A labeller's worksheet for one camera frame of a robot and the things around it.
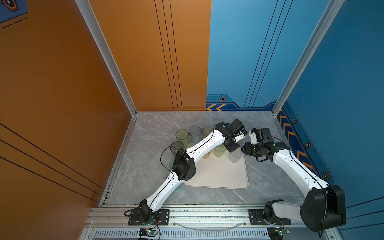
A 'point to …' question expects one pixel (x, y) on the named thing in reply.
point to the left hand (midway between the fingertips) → (233, 145)
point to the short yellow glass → (207, 155)
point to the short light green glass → (219, 151)
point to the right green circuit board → (277, 233)
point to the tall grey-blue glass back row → (195, 133)
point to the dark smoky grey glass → (176, 145)
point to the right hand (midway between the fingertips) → (242, 148)
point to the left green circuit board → (147, 232)
